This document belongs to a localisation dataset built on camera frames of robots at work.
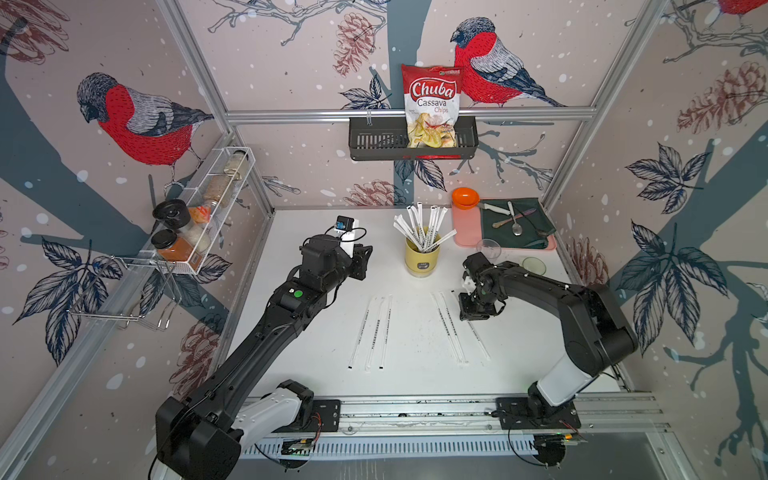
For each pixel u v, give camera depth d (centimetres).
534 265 100
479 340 86
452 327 89
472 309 81
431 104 83
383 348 85
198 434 37
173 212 62
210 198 76
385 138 101
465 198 118
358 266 66
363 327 88
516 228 114
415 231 94
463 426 73
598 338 46
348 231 62
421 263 93
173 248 60
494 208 120
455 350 84
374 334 88
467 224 117
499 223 115
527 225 114
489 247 103
